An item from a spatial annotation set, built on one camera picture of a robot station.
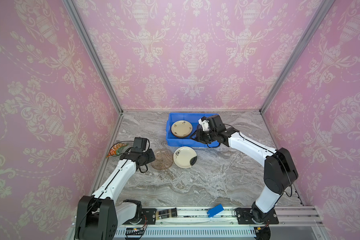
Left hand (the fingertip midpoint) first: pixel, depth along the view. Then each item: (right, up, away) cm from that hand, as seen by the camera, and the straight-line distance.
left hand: (152, 156), depth 86 cm
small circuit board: (-6, -34, -13) cm, 37 cm away
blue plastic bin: (+11, +7, +16) cm, 21 cm away
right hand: (+23, +11, 0) cm, 26 cm away
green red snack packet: (-25, +2, +8) cm, 27 cm away
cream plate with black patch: (+19, -3, +9) cm, 21 cm away
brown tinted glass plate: (+6, -4, +8) cm, 11 cm away
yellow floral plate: (+17, +15, +21) cm, 31 cm away
